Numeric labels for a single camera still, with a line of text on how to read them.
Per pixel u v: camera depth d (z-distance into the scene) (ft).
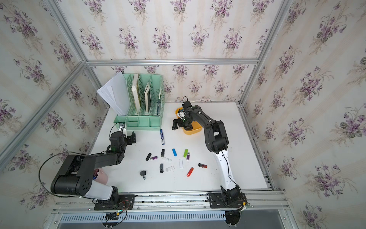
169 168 2.80
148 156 2.96
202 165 2.82
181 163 2.83
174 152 3.00
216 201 2.39
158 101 3.98
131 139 2.75
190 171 2.75
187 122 2.91
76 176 1.45
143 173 2.68
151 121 3.36
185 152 2.98
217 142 1.98
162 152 2.98
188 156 2.96
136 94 3.14
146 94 3.23
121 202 2.39
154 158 2.90
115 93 3.15
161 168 2.79
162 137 3.22
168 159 2.89
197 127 3.26
